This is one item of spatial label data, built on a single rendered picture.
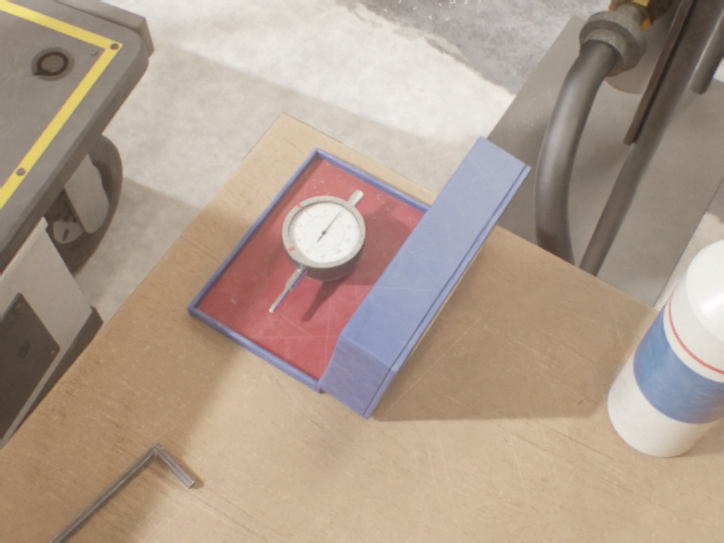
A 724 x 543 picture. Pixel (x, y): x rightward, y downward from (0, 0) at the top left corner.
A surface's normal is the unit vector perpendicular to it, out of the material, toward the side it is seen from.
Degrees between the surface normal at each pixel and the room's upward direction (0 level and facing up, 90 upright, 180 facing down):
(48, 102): 0
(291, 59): 0
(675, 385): 90
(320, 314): 0
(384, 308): 9
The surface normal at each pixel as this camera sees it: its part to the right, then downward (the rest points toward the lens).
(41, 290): 0.91, 0.36
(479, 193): 0.14, -0.38
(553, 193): -0.04, 0.31
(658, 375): -0.89, 0.40
